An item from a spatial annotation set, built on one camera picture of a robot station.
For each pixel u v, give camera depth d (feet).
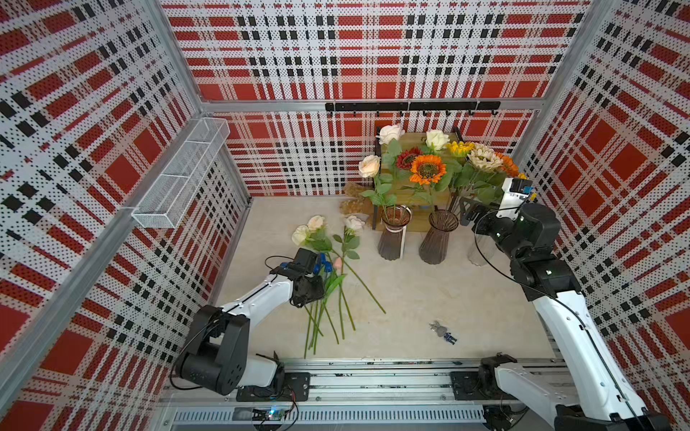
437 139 2.57
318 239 3.43
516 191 1.80
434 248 3.09
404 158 2.55
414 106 2.91
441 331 2.74
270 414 2.27
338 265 3.20
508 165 2.50
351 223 3.53
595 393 1.22
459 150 2.46
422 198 2.55
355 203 3.54
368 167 2.55
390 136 2.56
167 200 2.31
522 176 2.30
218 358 1.38
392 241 3.05
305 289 2.40
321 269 3.13
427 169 2.28
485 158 2.30
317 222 3.54
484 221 1.93
